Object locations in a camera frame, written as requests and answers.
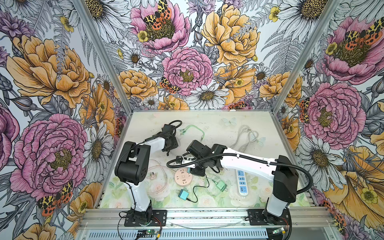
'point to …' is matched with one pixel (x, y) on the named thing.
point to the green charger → (221, 185)
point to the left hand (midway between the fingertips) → (172, 148)
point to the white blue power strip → (243, 185)
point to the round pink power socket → (182, 177)
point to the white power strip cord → (253, 135)
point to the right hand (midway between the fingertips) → (195, 171)
